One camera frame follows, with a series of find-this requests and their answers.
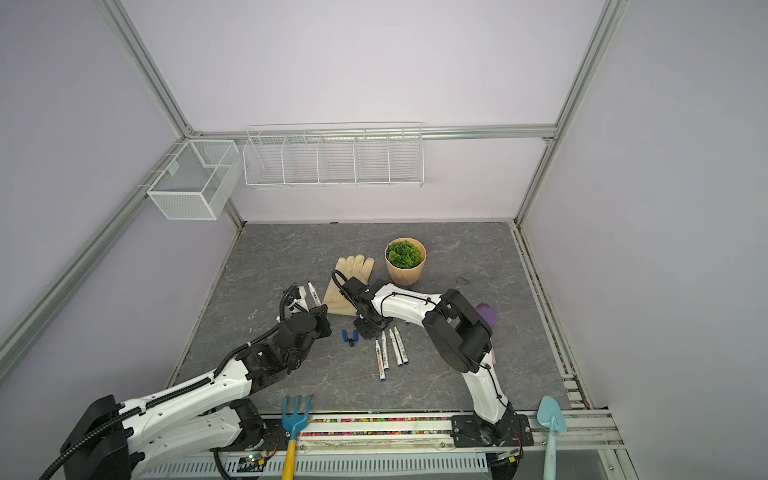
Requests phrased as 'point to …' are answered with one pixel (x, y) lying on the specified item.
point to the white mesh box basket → (198, 182)
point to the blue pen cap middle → (345, 336)
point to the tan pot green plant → (405, 260)
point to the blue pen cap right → (356, 335)
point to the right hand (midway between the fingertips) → (374, 331)
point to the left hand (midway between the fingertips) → (327, 310)
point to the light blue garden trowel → (552, 417)
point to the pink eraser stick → (493, 357)
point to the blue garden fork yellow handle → (295, 423)
